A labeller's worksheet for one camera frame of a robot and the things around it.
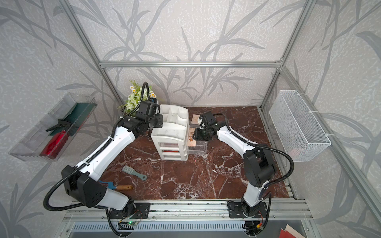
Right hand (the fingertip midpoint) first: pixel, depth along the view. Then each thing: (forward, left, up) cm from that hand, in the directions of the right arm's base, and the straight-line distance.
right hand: (194, 135), depth 88 cm
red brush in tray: (-20, +54, +24) cm, 62 cm away
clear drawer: (-2, -4, -13) cm, 13 cm away
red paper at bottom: (-47, -42, -12) cm, 64 cm away
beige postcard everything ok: (-1, +2, -5) cm, 6 cm away
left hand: (+4, +19, +13) cm, 23 cm away
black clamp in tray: (-9, +55, +23) cm, 60 cm away
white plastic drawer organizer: (-9, +11, +11) cm, 18 cm away
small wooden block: (-26, +38, -10) cm, 47 cm away
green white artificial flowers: (+14, +34, +19) cm, 41 cm away
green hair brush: (-16, +40, -11) cm, 44 cm away
